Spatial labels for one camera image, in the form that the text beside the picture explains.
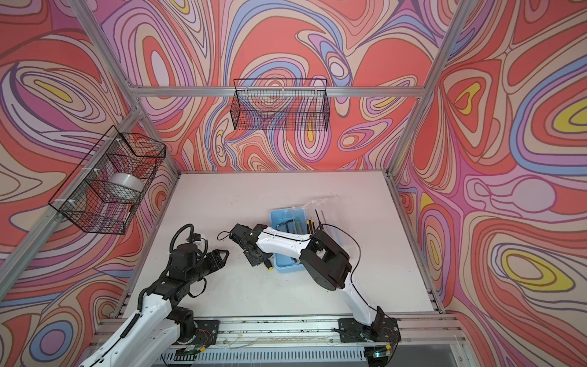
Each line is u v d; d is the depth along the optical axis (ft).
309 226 2.95
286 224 3.27
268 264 2.83
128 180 2.42
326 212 3.04
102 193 2.41
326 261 1.78
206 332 2.39
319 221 2.89
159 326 1.77
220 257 2.50
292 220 3.08
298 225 2.96
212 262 2.41
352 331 2.41
